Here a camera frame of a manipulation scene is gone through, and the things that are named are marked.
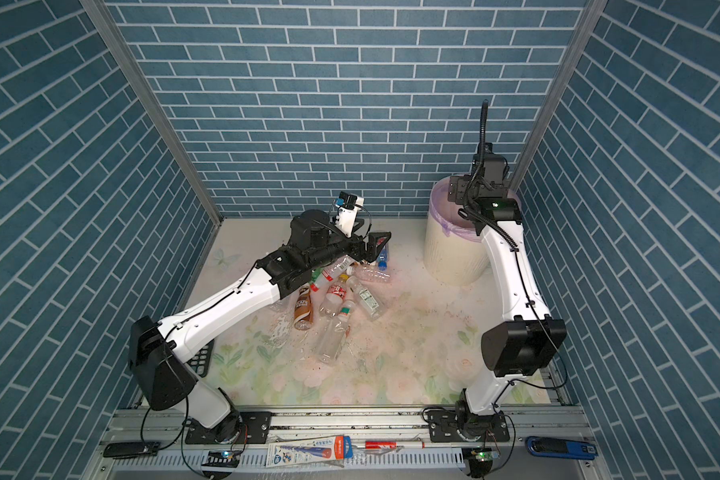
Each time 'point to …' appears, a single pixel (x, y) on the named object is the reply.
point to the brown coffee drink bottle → (303, 314)
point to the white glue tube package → (307, 451)
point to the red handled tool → (393, 445)
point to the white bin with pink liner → (454, 253)
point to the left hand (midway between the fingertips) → (378, 229)
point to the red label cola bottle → (334, 297)
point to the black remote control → (118, 450)
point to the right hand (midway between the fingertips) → (474, 177)
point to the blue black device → (561, 447)
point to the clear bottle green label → (372, 308)
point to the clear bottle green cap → (333, 333)
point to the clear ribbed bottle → (372, 274)
